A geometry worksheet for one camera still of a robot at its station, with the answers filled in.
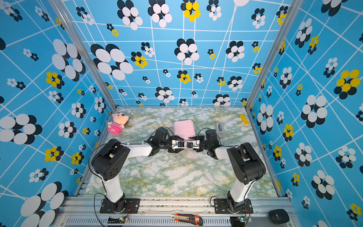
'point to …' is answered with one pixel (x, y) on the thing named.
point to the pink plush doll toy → (120, 119)
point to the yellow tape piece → (244, 118)
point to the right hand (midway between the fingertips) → (193, 137)
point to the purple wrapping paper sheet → (184, 128)
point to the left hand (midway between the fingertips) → (184, 141)
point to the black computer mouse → (278, 216)
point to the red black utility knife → (193, 219)
